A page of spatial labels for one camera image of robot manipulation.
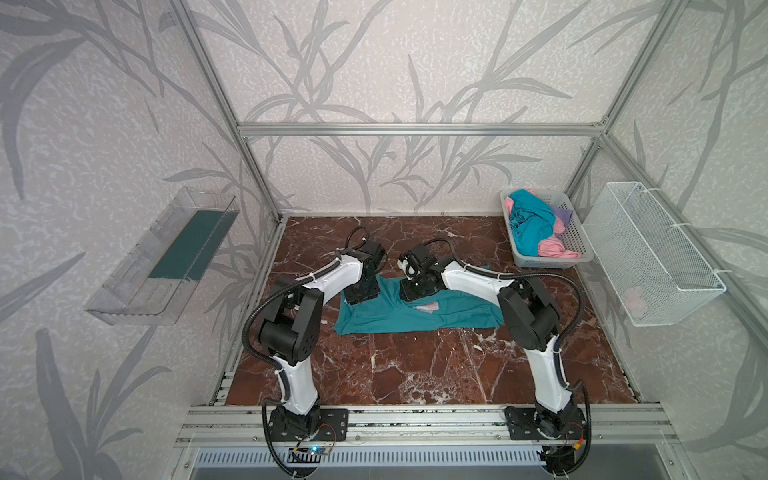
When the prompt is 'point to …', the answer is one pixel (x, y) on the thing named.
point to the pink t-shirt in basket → (548, 247)
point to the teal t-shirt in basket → (532, 220)
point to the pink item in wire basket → (636, 302)
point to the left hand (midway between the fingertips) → (371, 288)
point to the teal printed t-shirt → (443, 310)
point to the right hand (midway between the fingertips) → (403, 284)
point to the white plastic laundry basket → (574, 235)
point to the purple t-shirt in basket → (563, 214)
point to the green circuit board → (318, 450)
